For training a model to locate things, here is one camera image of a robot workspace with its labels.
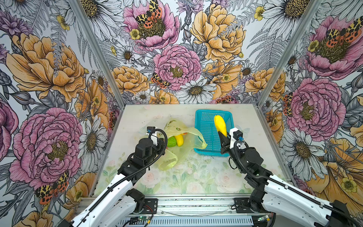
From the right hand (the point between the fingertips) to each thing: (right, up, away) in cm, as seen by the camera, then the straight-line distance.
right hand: (219, 135), depth 72 cm
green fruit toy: (-26, -7, +22) cm, 35 cm away
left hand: (-30, -5, +6) cm, 31 cm away
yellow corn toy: (-1, +6, -5) cm, 7 cm away
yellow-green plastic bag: (-13, -5, +16) cm, 21 cm away
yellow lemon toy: (-21, -6, +23) cm, 32 cm away
